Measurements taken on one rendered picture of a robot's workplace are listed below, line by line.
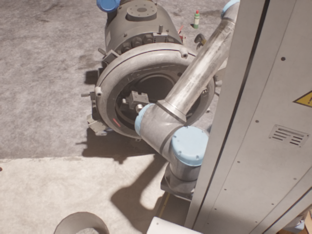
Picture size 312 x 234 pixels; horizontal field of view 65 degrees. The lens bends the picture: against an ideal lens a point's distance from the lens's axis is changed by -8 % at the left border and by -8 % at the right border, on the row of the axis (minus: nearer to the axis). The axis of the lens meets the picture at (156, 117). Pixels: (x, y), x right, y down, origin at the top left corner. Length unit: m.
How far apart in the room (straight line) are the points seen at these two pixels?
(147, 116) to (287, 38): 0.74
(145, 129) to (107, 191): 1.00
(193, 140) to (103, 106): 0.73
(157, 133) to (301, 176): 0.57
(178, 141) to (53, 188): 1.33
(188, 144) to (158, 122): 0.16
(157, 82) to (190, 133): 0.98
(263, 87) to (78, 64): 2.67
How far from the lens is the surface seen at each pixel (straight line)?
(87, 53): 3.18
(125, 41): 1.74
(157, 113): 1.06
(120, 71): 1.42
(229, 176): 0.78
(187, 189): 1.14
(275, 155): 0.67
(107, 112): 1.61
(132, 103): 1.48
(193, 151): 0.97
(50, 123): 2.49
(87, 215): 1.58
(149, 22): 1.84
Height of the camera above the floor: 1.78
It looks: 49 degrees down
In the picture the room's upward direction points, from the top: straight up
